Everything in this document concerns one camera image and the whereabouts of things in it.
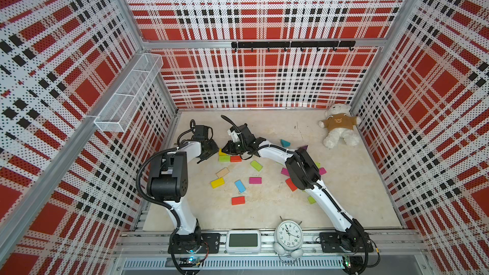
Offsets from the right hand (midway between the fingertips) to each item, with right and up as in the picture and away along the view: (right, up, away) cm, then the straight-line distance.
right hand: (224, 150), depth 99 cm
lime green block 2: (+17, -8, -3) cm, 19 cm away
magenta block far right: (+50, -10, -6) cm, 51 cm away
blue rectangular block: (+9, -16, -8) cm, 20 cm away
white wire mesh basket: (-50, +20, -7) cm, 55 cm away
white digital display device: (+12, -31, -28) cm, 44 cm away
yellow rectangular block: (-1, -15, -9) cm, 17 cm away
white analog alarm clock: (+29, -31, -27) cm, 51 cm away
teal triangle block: (+33, +3, +6) cm, 34 cm away
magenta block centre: (+16, -14, -8) cm, 23 cm away
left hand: (-4, +1, +2) cm, 5 cm away
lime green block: (0, -4, 0) cm, 4 cm away
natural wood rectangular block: (0, -10, -5) cm, 12 cm away
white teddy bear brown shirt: (+64, +14, +5) cm, 66 cm away
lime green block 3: (+49, -7, -3) cm, 50 cm away
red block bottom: (+9, -21, -13) cm, 27 cm away
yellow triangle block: (-1, -2, -1) cm, 2 cm away
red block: (+7, -4, -5) cm, 10 cm away
